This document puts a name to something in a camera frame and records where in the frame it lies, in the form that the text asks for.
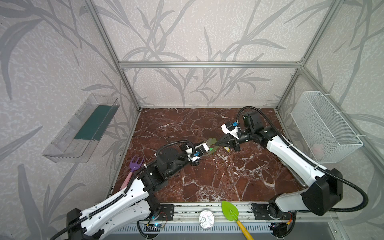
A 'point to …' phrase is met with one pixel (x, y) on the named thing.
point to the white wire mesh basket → (328, 135)
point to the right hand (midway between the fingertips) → (217, 138)
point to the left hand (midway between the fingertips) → (205, 138)
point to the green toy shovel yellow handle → (231, 212)
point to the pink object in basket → (317, 151)
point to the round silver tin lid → (206, 219)
